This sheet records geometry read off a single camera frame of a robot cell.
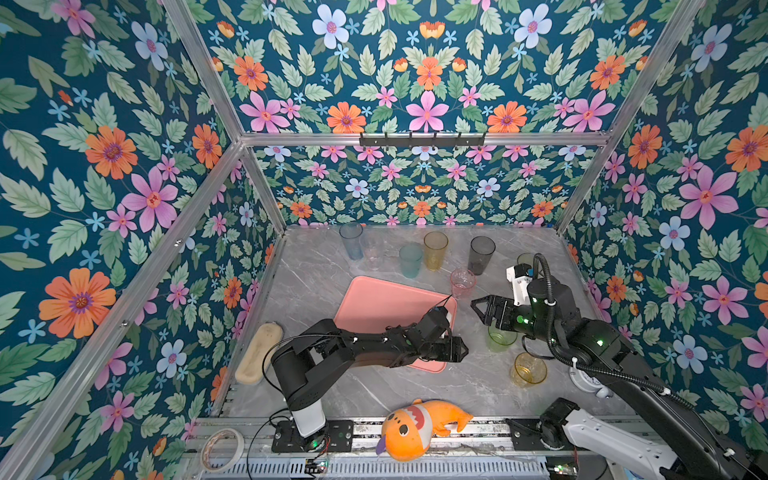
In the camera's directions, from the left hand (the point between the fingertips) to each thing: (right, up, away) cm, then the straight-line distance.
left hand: (465, 351), depth 83 cm
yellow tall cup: (-7, +31, +17) cm, 36 cm away
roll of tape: (-57, -21, -13) cm, 62 cm away
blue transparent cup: (-36, +34, +19) cm, 53 cm away
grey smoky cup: (+9, +29, +17) cm, 35 cm away
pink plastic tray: (-29, +11, +16) cm, 35 cm away
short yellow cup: (+18, -6, +1) cm, 19 cm away
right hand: (+2, +17, -14) cm, 22 cm away
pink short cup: (+3, +17, +19) cm, 26 cm away
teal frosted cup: (-15, +26, +16) cm, 35 cm away
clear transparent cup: (-28, +30, +21) cm, 46 cm away
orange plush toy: (-16, -13, -16) cm, 26 cm away
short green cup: (+10, +3, 0) cm, 10 cm away
